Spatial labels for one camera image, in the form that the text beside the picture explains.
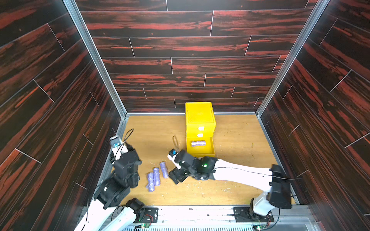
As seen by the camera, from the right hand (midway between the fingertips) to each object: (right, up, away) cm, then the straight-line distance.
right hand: (176, 167), depth 75 cm
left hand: (-23, +13, -11) cm, 29 cm away
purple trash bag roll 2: (-15, -12, +7) cm, 21 cm away
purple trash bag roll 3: (-12, -9, +10) cm, 18 cm away
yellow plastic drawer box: (+15, +23, +11) cm, 30 cm away
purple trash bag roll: (+14, +11, +23) cm, 29 cm away
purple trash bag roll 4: (-8, -4, +13) cm, 16 cm away
